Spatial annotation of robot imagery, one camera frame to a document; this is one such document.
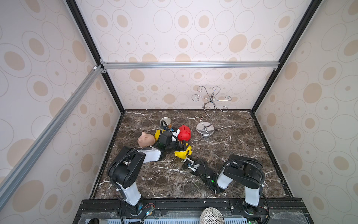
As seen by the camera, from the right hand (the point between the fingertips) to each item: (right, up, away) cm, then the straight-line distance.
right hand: (196, 156), depth 91 cm
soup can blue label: (-20, +23, +9) cm, 32 cm away
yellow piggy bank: (-8, +3, -6) cm, 10 cm away
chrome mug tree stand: (+9, +18, +15) cm, 25 cm away
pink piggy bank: (-33, +11, -1) cm, 35 cm away
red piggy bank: (-8, +15, +3) cm, 17 cm away
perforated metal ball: (+5, -25, -20) cm, 33 cm away
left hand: (-5, +9, 0) cm, 10 cm away
